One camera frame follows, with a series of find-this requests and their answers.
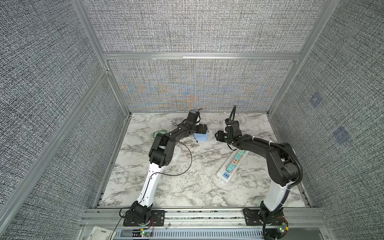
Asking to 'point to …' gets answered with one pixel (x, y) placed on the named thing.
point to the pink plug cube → (234, 161)
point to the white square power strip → (176, 154)
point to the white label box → (97, 233)
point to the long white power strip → (225, 176)
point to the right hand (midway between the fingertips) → (217, 130)
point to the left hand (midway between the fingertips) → (204, 126)
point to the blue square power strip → (201, 137)
